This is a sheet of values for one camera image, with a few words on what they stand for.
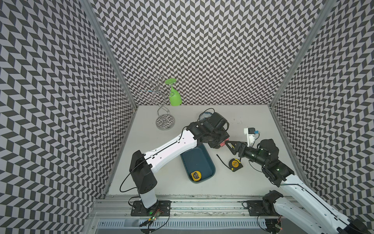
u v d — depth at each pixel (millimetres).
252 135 662
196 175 809
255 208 722
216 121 550
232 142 758
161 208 725
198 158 908
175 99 940
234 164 845
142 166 418
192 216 709
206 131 531
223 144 707
